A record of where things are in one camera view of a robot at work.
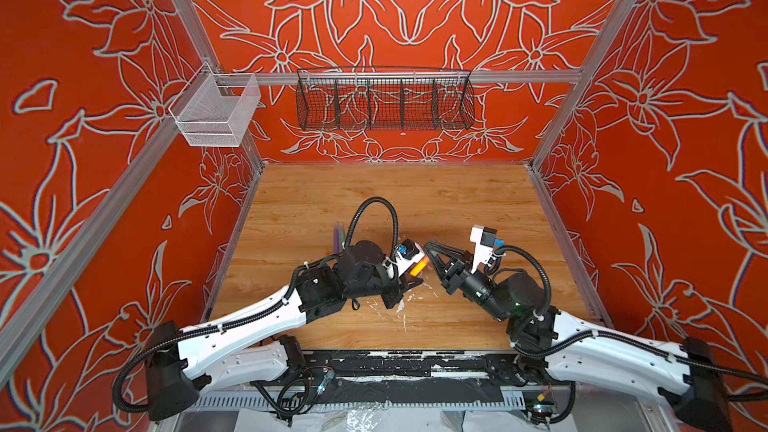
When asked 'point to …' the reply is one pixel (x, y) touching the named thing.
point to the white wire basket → (215, 109)
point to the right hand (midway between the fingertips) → (422, 251)
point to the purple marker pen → (336, 238)
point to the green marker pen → (342, 235)
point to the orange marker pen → (420, 266)
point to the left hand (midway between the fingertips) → (419, 272)
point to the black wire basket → (385, 99)
